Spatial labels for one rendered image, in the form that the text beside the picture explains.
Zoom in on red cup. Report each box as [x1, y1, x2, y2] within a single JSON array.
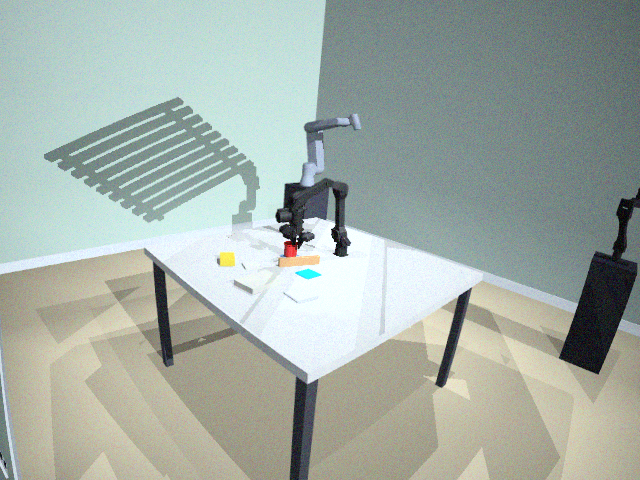
[[283, 241, 298, 257]]

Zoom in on yellow rectangular block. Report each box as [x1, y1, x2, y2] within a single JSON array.
[[220, 252, 235, 266]]

